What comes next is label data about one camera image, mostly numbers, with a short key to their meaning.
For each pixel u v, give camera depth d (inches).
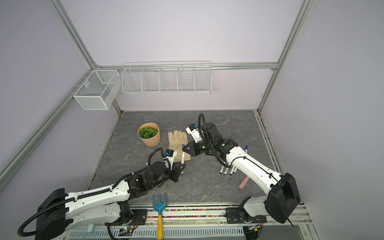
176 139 40.5
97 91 37.1
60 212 16.0
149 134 36.6
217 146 22.9
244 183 32.6
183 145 28.8
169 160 25.5
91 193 18.4
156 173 21.9
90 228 27.3
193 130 26.7
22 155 21.3
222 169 35.0
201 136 26.7
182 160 29.1
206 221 29.0
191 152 25.4
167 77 39.0
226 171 34.9
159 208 29.7
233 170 35.0
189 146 27.3
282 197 15.7
